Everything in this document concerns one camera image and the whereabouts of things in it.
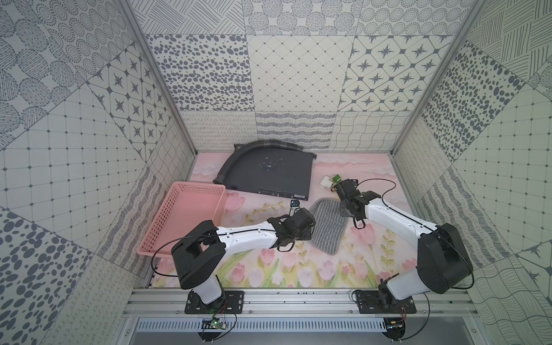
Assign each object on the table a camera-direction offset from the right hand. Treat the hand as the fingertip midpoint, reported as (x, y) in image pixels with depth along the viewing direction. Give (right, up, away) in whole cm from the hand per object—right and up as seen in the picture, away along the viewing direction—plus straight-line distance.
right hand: (354, 210), depth 89 cm
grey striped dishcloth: (-9, -7, +2) cm, 12 cm away
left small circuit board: (-53, -35, -18) cm, 66 cm away
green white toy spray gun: (-9, +11, +15) cm, 21 cm away
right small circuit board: (+8, -36, -17) cm, 41 cm away
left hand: (-21, -4, -3) cm, 21 cm away
